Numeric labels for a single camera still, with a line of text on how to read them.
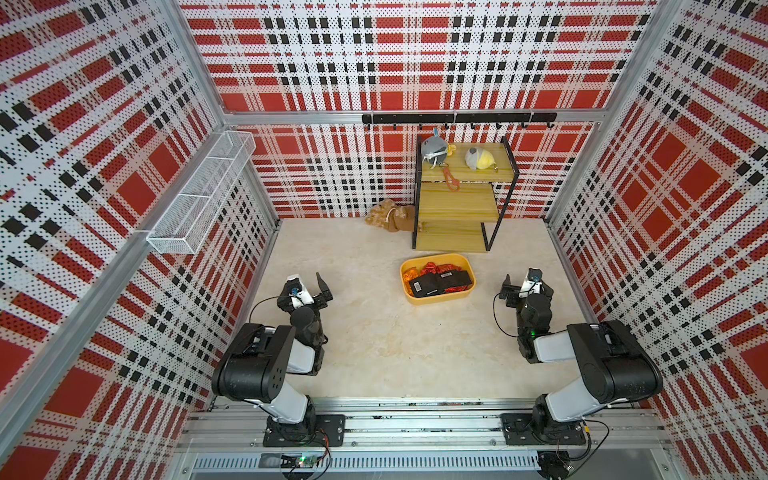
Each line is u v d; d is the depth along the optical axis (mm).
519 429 733
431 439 735
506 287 842
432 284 965
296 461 691
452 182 859
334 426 734
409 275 1014
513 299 836
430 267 1026
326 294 823
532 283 760
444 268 1014
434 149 858
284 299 776
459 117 891
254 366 454
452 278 978
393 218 1103
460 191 842
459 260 1035
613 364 454
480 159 842
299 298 731
